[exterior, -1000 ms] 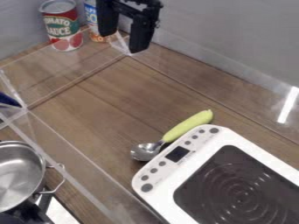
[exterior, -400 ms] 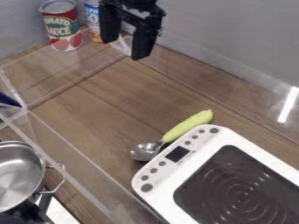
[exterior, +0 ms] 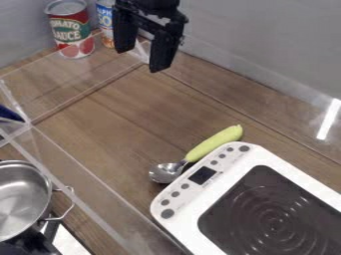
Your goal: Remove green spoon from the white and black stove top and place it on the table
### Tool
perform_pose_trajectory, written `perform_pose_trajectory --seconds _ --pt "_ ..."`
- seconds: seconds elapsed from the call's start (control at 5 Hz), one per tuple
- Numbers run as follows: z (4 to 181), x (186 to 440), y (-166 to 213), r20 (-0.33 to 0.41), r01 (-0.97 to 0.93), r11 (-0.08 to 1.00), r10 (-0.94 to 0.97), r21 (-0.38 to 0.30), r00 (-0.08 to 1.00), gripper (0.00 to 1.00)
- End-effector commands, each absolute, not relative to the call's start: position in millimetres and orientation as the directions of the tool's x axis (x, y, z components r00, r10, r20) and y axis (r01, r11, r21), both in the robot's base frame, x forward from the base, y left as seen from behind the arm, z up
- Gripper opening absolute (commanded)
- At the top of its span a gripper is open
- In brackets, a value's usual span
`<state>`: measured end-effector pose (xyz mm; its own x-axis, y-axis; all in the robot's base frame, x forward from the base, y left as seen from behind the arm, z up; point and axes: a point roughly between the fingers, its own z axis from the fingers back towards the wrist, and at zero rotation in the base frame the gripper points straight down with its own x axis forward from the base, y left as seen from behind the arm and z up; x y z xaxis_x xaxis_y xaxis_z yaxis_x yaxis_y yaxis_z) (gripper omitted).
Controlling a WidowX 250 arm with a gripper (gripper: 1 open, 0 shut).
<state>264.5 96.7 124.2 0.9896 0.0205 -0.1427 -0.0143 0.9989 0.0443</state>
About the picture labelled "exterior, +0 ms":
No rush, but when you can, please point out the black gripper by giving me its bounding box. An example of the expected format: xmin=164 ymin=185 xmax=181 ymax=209
xmin=114 ymin=0 xmax=189 ymax=73

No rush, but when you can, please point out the white and black stove top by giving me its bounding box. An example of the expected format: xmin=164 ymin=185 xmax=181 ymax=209
xmin=150 ymin=141 xmax=341 ymax=255

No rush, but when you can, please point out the alphabet soup can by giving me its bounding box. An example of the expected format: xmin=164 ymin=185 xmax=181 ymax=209
xmin=97 ymin=0 xmax=116 ymax=49

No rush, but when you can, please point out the tomato sauce can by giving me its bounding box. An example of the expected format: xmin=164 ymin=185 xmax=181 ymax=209
xmin=45 ymin=0 xmax=96 ymax=59

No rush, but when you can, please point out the blue object at left edge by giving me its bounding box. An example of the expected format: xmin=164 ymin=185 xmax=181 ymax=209
xmin=0 ymin=105 xmax=26 ymax=123

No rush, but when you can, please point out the clear acrylic divider strip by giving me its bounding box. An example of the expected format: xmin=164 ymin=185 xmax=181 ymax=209
xmin=0 ymin=80 xmax=145 ymax=255

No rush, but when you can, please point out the stainless steel pot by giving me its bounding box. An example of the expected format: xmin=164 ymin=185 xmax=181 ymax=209
xmin=0 ymin=160 xmax=75 ymax=242

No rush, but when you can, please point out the clear acrylic corner bracket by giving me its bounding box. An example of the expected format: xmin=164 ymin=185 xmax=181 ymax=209
xmin=129 ymin=38 xmax=152 ymax=64

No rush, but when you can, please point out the green handled metal spoon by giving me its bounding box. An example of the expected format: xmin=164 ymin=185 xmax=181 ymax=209
xmin=150 ymin=125 xmax=244 ymax=184

